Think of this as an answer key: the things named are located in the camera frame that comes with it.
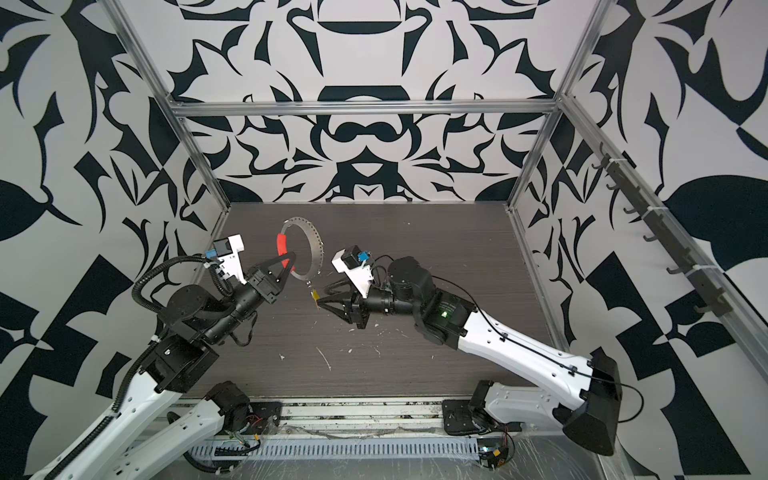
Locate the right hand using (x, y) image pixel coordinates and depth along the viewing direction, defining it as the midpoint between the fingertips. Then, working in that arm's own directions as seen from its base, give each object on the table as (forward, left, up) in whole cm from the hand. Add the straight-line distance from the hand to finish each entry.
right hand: (324, 296), depth 59 cm
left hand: (+7, +6, +6) cm, 11 cm away
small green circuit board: (-24, -36, -35) cm, 56 cm away
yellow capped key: (+3, +3, -5) cm, 7 cm away
